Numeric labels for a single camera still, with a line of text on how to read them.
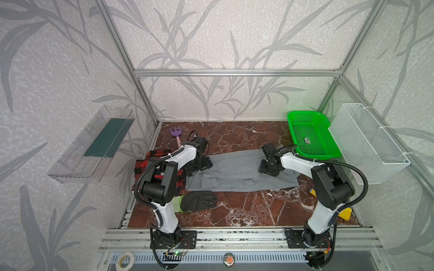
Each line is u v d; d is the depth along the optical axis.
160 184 0.49
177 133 1.12
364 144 0.64
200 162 0.84
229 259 0.69
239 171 0.93
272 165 0.71
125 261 0.69
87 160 0.63
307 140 1.09
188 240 0.73
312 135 1.12
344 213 0.80
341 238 0.76
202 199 0.84
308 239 0.65
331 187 0.48
